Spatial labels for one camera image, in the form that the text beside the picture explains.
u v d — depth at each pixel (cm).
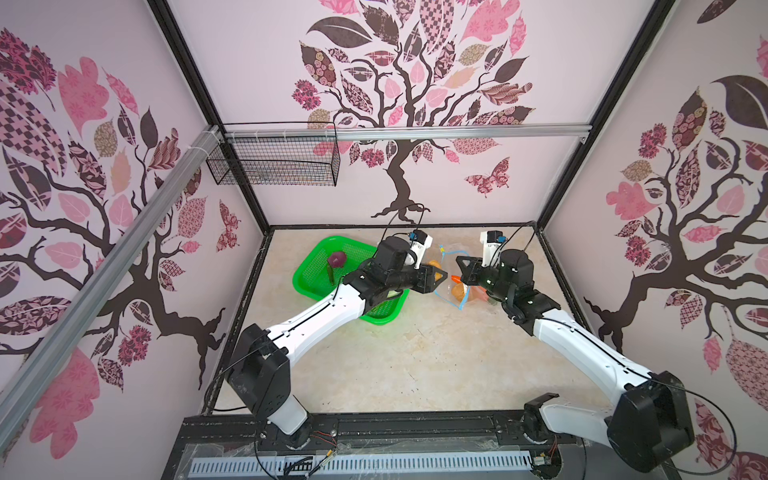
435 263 72
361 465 70
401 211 121
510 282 60
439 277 73
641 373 43
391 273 60
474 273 70
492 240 69
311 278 100
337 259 103
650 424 40
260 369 42
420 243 68
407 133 93
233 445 72
